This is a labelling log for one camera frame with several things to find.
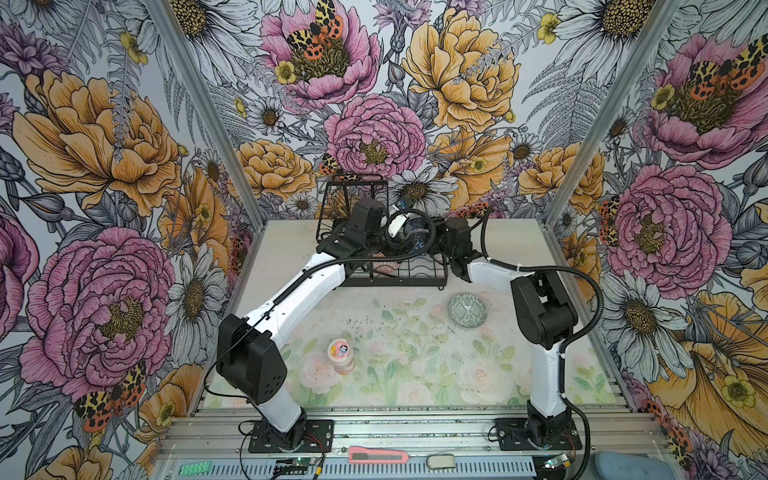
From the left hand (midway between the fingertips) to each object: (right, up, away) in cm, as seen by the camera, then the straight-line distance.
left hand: (397, 237), depth 81 cm
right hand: (+7, +4, +16) cm, 18 cm away
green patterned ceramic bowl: (+22, -23, +16) cm, 35 cm away
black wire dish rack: (-23, +16, +34) cm, 44 cm away
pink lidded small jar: (-14, -30, -3) cm, 33 cm away
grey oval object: (+10, -52, -11) cm, 54 cm away
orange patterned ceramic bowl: (-4, -9, +24) cm, 26 cm away
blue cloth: (+48, -52, -12) cm, 72 cm away
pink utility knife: (-7, -52, -9) cm, 53 cm away
